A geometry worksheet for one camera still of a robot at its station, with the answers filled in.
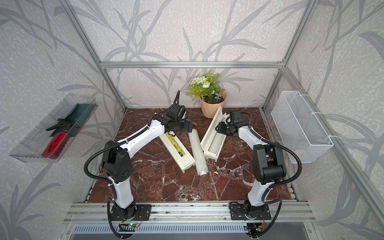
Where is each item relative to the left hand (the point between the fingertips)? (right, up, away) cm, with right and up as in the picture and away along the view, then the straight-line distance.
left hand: (187, 126), depth 89 cm
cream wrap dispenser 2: (+16, -9, +4) cm, 19 cm away
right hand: (+18, -1, +6) cm, 19 cm away
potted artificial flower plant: (+16, +20, +19) cm, 32 cm away
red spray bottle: (-50, -5, -29) cm, 58 cm away
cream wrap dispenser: (-6, -15, -2) cm, 16 cm away
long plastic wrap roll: (+7, -17, -1) cm, 18 cm away
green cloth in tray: (-48, +5, -21) cm, 53 cm away
